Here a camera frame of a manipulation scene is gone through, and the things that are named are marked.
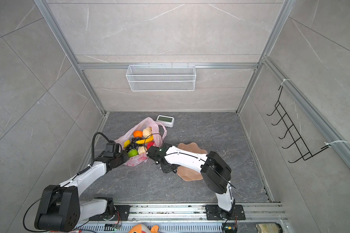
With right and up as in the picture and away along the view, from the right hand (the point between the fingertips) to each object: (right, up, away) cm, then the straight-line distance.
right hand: (172, 166), depth 84 cm
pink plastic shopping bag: (-10, +20, +10) cm, 24 cm away
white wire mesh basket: (-5, +58, +17) cm, 60 cm away
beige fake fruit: (-20, +9, +6) cm, 23 cm away
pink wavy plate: (+7, -4, +1) cm, 9 cm away
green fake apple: (-26, +7, +5) cm, 27 cm away
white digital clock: (-4, +27, +23) cm, 36 cm away
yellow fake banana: (-17, +14, +14) cm, 26 cm away
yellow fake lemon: (-31, +13, +9) cm, 34 cm away
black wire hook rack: (+57, +17, -21) cm, 63 cm away
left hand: (-30, +7, +6) cm, 31 cm away
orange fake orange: (-25, +18, +16) cm, 35 cm away
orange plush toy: (-13, -21, -21) cm, 33 cm away
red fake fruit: (-16, +11, +12) cm, 23 cm away
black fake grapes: (-27, +11, +11) cm, 31 cm away
